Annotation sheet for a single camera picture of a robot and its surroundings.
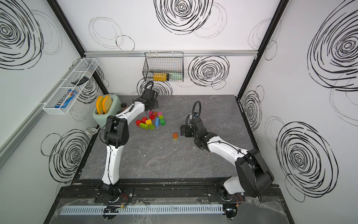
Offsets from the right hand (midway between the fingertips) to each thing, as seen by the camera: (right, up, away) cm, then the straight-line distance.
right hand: (187, 127), depth 87 cm
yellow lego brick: (-28, +2, +15) cm, 32 cm away
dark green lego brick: (-18, +2, +15) cm, 23 cm away
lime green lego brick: (-8, -9, +7) cm, 14 cm away
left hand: (-26, +15, +19) cm, 35 cm away
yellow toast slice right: (-53, +15, +2) cm, 55 cm away
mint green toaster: (-58, +5, +4) cm, 59 cm away
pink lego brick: (-21, +8, +20) cm, 30 cm away
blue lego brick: (-22, +1, +14) cm, 26 cm away
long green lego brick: (-31, 0, +12) cm, 33 cm away
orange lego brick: (-9, -6, +6) cm, 12 cm away
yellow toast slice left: (-57, +11, +1) cm, 58 cm away
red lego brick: (-32, +3, +15) cm, 36 cm away
